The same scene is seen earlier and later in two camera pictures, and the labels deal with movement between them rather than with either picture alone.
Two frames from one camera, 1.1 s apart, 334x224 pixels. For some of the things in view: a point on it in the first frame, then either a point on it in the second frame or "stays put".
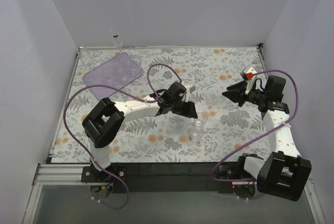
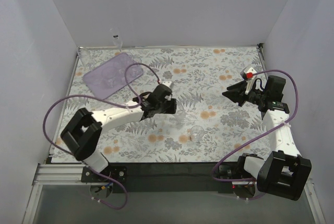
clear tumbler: [123, 79] stays put
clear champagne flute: [115, 33] stays put
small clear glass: [200, 125] to [180, 120]
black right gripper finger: [240, 85] stays put
